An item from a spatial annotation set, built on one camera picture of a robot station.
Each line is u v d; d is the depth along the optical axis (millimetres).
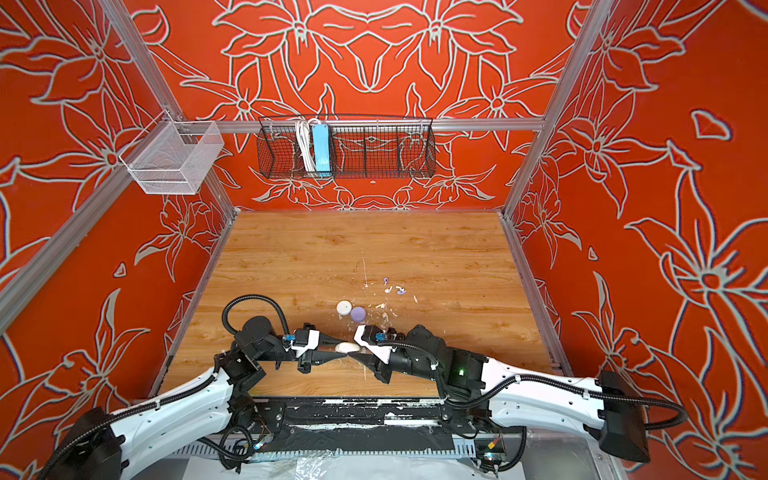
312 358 621
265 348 612
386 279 978
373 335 541
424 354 459
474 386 508
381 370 571
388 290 956
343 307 919
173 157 922
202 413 580
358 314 895
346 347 646
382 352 573
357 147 976
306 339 568
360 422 729
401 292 951
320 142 895
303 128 876
